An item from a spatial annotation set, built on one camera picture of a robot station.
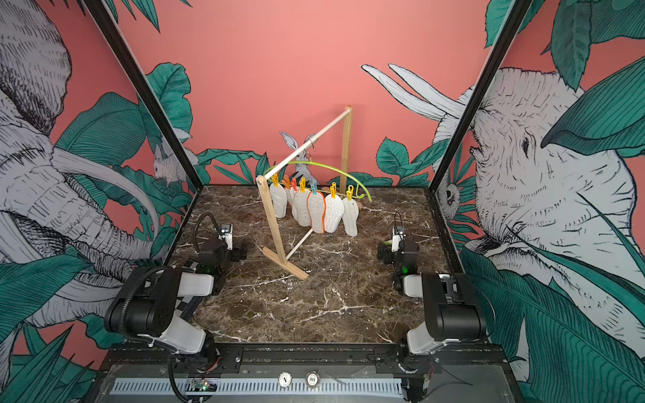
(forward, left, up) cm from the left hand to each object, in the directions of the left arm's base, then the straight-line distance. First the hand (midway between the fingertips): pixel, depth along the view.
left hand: (232, 234), depth 94 cm
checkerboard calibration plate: (-10, +15, -4) cm, 19 cm away
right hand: (-3, -62, 0) cm, 62 cm away
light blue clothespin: (+5, -32, +20) cm, 38 cm away
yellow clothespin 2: (+7, -29, +19) cm, 35 cm away
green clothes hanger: (+1, -46, +24) cm, 52 cm away
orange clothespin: (+8, -23, +19) cm, 31 cm away
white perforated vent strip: (-48, -16, -7) cm, 51 cm away
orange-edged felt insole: (+4, -33, +10) cm, 35 cm away
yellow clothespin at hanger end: (+1, -44, +21) cm, 49 cm away
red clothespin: (+8, -25, +18) cm, 32 cm away
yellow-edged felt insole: (+7, -26, +6) cm, 28 cm away
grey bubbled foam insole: (+2, -39, +9) cm, 40 cm away
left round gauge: (-46, -23, -7) cm, 52 cm away
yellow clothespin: (+3, -39, +20) cm, 44 cm away
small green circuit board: (-47, +1, -7) cm, 47 cm away
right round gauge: (-47, -31, -1) cm, 56 cm away
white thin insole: (+8, -25, +7) cm, 27 cm away
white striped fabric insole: (+1, -45, +11) cm, 46 cm away
